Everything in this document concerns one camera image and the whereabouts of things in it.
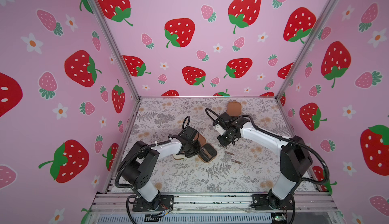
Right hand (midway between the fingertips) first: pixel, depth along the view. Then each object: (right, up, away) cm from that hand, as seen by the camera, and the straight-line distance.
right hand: (220, 142), depth 87 cm
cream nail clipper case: (-24, -9, +1) cm, 25 cm away
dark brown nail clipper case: (+14, +20, +24) cm, 34 cm away
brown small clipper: (+4, -7, +4) cm, 9 cm away
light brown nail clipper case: (-7, -6, +4) cm, 10 cm away
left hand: (-10, -6, +4) cm, 12 cm away
